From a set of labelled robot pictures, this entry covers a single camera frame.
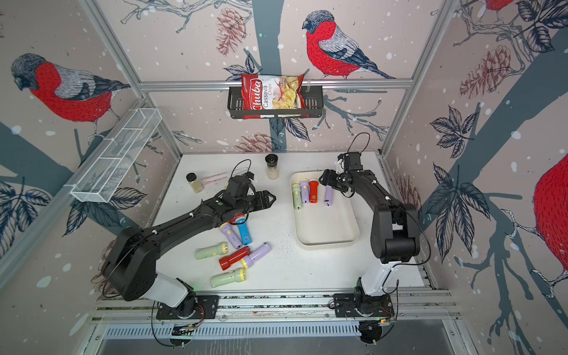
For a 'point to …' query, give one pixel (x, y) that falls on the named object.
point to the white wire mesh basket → (99, 178)
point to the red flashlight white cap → (313, 191)
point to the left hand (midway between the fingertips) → (274, 196)
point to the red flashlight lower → (225, 262)
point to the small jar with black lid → (195, 184)
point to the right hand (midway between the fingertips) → (324, 179)
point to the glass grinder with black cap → (272, 169)
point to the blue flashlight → (244, 231)
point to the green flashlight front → (238, 275)
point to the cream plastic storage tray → (317, 225)
